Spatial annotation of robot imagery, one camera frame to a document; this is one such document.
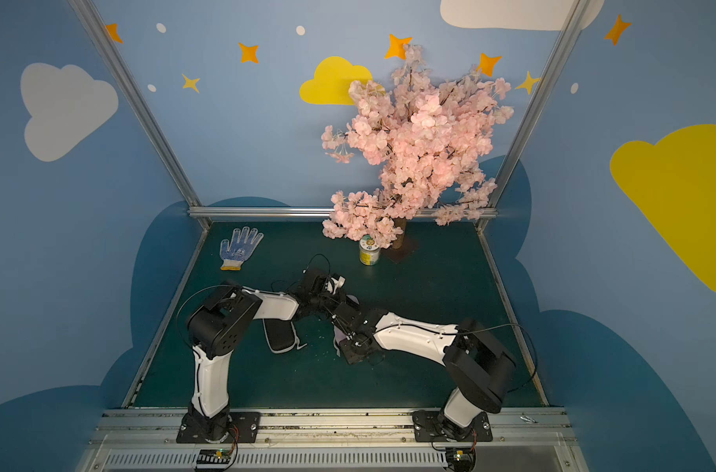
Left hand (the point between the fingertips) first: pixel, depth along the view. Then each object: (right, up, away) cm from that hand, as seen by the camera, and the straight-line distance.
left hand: (362, 306), depth 94 cm
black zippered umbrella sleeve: (-25, -7, -7) cm, 27 cm away
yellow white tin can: (+2, +18, +10) cm, 21 cm away
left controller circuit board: (-38, -35, -21) cm, 56 cm away
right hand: (-2, -11, -9) cm, 14 cm away
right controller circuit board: (+25, -35, -21) cm, 47 cm away
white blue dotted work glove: (-48, +20, +20) cm, 56 cm away
